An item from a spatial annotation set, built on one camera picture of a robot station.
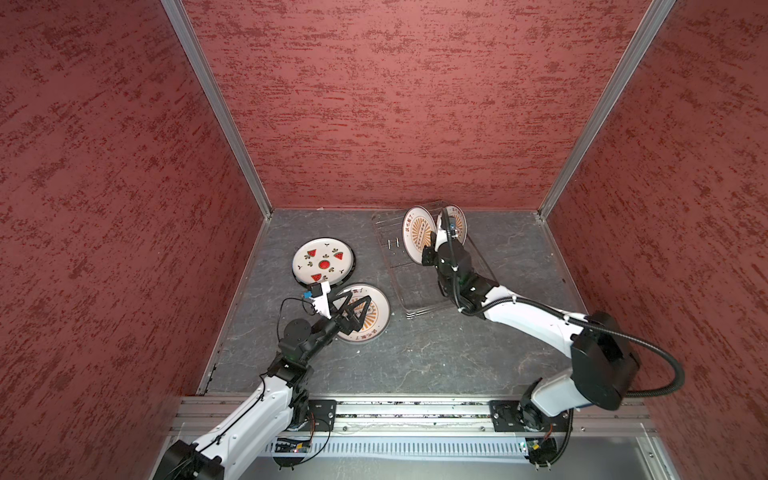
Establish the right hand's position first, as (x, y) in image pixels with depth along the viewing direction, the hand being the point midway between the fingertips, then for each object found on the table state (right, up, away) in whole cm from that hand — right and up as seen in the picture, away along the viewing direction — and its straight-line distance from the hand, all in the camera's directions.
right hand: (429, 240), depth 82 cm
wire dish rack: (-2, -16, +18) cm, 24 cm away
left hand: (-18, -16, -4) cm, 25 cm away
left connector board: (-37, -51, -9) cm, 64 cm away
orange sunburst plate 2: (-3, +5, +6) cm, 8 cm away
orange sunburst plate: (-15, -24, +8) cm, 29 cm away
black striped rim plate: (-35, -7, +21) cm, 41 cm away
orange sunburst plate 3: (+13, +6, +19) cm, 24 cm away
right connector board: (+26, -51, -11) cm, 59 cm away
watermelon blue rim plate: (-35, -7, +21) cm, 41 cm away
